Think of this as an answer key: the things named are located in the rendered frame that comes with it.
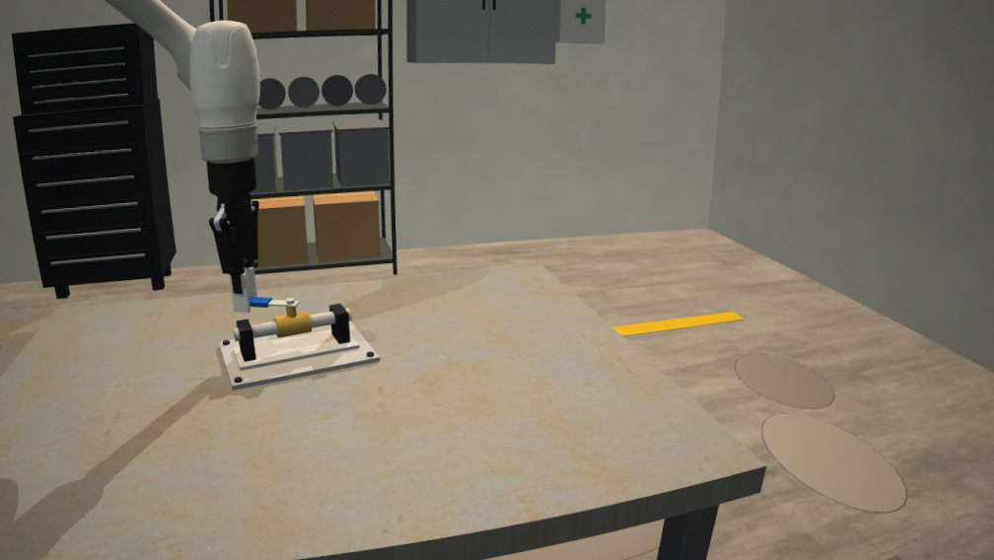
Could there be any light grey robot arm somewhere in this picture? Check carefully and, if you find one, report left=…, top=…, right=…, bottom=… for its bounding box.
left=105, top=0, right=260, bottom=164

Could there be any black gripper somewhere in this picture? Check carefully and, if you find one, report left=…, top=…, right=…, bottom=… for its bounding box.
left=206, top=157, right=259, bottom=313

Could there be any ball valve with blue lever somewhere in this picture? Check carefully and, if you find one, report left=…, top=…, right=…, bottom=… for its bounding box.
left=233, top=297, right=359, bottom=371

